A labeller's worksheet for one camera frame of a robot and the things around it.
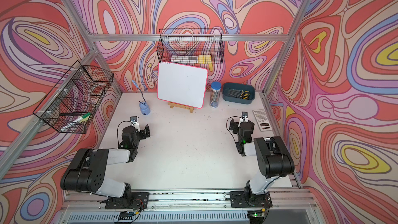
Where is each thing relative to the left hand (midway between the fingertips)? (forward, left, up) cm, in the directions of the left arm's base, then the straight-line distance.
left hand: (140, 125), depth 93 cm
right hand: (+3, -62, -1) cm, 62 cm away
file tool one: (+33, -69, -5) cm, 76 cm away
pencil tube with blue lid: (+20, -46, +10) cm, 51 cm away
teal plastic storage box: (+35, -66, +1) cm, 75 cm away
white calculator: (+8, -78, -5) cm, 79 cm away
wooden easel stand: (+19, -17, -3) cm, 25 cm away
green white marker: (-11, +20, +21) cm, 30 cm away
